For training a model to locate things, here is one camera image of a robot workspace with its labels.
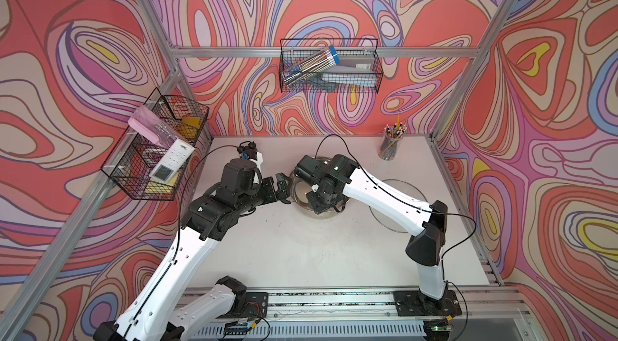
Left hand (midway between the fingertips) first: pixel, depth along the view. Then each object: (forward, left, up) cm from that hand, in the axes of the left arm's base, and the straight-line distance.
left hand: (283, 183), depth 68 cm
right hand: (-2, -12, -12) cm, 17 cm away
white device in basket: (+6, +32, +3) cm, 33 cm away
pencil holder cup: (+35, -43, -19) cm, 58 cm away
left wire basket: (+9, +42, 0) cm, 42 cm away
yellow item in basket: (+20, +32, +4) cm, 38 cm away
